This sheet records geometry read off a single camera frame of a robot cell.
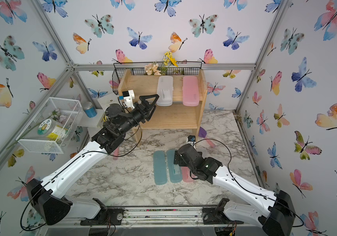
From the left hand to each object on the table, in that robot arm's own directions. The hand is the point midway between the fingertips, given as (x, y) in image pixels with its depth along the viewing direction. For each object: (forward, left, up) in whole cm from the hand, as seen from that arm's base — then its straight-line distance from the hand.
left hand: (158, 99), depth 61 cm
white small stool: (+27, +37, -24) cm, 52 cm away
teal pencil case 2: (-12, -7, -44) cm, 46 cm away
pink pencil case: (-15, -13, -45) cm, 49 cm away
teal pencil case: (-15, +2, -47) cm, 49 cm away
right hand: (-9, -11, -28) cm, 32 cm away
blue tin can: (+20, +45, -24) cm, 55 cm away
